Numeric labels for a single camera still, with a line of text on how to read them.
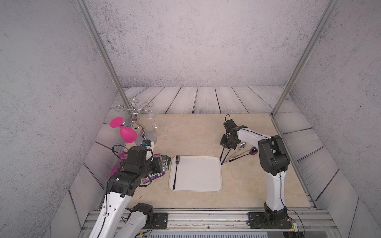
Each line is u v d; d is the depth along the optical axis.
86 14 0.72
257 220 0.72
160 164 0.61
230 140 0.86
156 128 0.91
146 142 0.63
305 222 0.74
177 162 0.94
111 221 0.41
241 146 0.99
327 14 0.72
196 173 0.89
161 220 0.73
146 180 0.85
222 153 0.98
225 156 0.96
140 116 0.85
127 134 0.87
